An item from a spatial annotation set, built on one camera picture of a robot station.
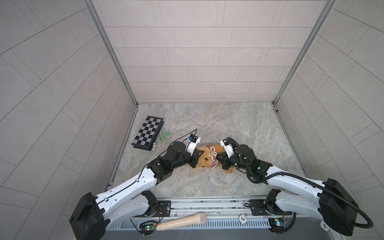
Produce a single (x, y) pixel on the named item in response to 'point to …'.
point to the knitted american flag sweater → (213, 156)
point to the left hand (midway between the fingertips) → (206, 152)
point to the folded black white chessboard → (149, 133)
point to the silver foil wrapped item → (154, 146)
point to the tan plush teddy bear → (204, 160)
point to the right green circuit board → (276, 225)
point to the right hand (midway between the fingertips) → (214, 158)
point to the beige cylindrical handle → (199, 218)
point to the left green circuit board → (147, 227)
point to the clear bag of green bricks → (166, 134)
